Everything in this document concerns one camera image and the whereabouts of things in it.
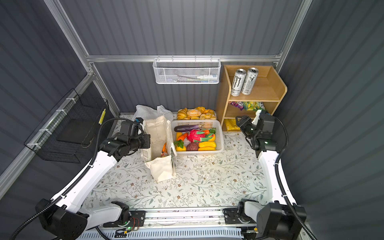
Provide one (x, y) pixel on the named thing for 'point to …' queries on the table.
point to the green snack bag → (253, 105)
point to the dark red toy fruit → (192, 146)
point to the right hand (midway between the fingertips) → (240, 120)
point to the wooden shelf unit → (269, 87)
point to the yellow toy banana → (206, 146)
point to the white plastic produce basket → (212, 128)
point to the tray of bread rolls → (199, 113)
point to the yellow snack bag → (231, 124)
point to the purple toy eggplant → (184, 128)
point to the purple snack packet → (239, 104)
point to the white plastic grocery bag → (146, 112)
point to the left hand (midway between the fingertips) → (149, 138)
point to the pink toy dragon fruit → (195, 136)
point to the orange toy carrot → (182, 137)
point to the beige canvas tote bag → (160, 157)
